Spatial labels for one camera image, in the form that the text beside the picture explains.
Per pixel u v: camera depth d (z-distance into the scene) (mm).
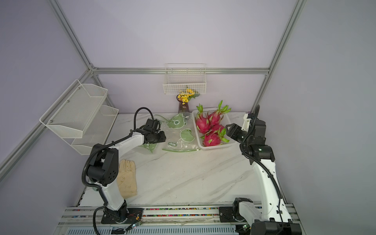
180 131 981
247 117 658
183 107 1054
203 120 990
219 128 1019
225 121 1046
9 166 500
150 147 930
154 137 818
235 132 637
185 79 1046
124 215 664
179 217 747
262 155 486
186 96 979
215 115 1042
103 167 492
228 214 736
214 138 913
